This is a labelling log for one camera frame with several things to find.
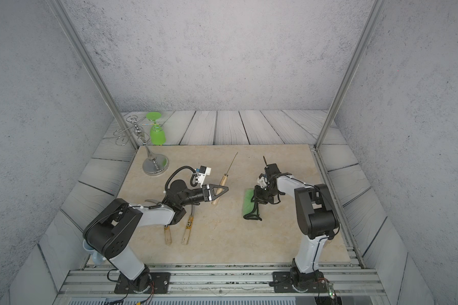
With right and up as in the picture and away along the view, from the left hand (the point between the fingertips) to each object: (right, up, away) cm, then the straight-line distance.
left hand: (228, 193), depth 76 cm
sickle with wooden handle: (-2, +4, +2) cm, 5 cm away
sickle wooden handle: (-19, -18, +11) cm, 28 cm away
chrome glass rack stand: (-44, +10, +35) cm, 58 cm away
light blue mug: (-51, -25, 0) cm, 57 cm away
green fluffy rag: (+9, -8, +16) cm, 20 cm away
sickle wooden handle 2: (-27, -20, +9) cm, 35 cm away
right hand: (+12, -6, +18) cm, 23 cm away
